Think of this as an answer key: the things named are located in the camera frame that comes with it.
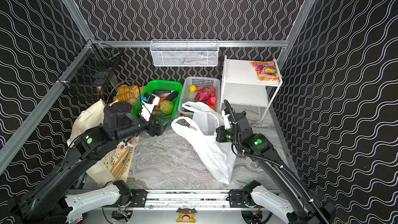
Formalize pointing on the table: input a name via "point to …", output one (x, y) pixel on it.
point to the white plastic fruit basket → (185, 95)
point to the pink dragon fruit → (203, 94)
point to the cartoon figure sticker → (186, 215)
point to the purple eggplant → (172, 95)
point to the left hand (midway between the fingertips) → (168, 114)
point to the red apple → (211, 100)
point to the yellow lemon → (193, 88)
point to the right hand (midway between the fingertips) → (216, 130)
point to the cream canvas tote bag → (112, 168)
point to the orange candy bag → (266, 70)
